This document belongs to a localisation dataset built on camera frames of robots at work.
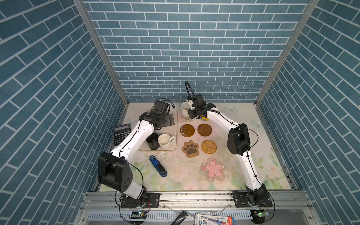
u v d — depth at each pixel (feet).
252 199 2.14
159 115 2.04
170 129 3.30
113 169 1.38
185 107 3.43
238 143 2.00
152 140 3.09
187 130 3.35
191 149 3.07
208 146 3.07
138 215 2.37
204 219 2.23
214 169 2.77
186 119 3.55
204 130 3.37
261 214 2.32
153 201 2.41
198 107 2.64
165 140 3.01
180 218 2.15
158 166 2.88
